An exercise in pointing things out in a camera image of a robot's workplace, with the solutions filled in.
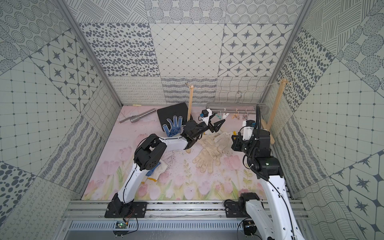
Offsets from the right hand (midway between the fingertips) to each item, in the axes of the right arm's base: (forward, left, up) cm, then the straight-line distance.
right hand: (233, 138), depth 73 cm
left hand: (+12, +2, +1) cm, 12 cm away
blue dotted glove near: (-11, +43, -20) cm, 49 cm away
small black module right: (-34, -8, -27) cm, 44 cm away
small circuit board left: (-34, +55, -25) cm, 69 cm away
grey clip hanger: (+20, -4, +2) cm, 20 cm away
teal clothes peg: (+18, +5, -4) cm, 19 cm away
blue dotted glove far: (+22, +34, -21) cm, 45 cm away
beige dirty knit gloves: (+6, +7, -17) cm, 19 cm away
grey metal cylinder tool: (+29, +66, -19) cm, 75 cm away
